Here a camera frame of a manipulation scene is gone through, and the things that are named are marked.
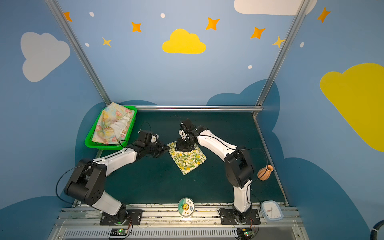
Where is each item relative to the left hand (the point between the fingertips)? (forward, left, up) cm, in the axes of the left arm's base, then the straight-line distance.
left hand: (172, 147), depth 89 cm
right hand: (-1, -4, +1) cm, 4 cm away
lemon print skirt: (-5, -9, -7) cm, 12 cm away
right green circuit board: (-41, -38, -11) cm, 57 cm away
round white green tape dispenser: (-32, -10, -2) cm, 33 cm away
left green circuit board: (-41, +22, -11) cm, 48 cm away
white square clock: (-32, -53, -8) cm, 62 cm away
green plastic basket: (+6, +55, -3) cm, 56 cm away
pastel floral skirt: (+23, +47, -6) cm, 52 cm away
